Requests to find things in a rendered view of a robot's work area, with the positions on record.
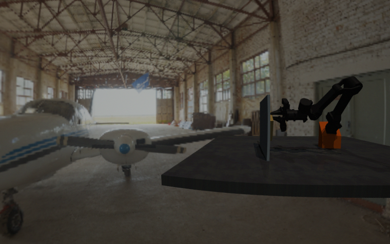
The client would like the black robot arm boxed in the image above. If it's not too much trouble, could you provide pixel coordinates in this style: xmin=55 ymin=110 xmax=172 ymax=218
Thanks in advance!
xmin=297 ymin=76 xmax=363 ymax=134

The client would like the dark grey wall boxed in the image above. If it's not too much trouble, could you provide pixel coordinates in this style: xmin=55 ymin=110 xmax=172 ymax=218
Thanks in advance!
xmin=260 ymin=95 xmax=270 ymax=161

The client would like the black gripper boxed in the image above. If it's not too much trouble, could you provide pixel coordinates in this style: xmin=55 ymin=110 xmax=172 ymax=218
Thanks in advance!
xmin=270 ymin=98 xmax=298 ymax=132

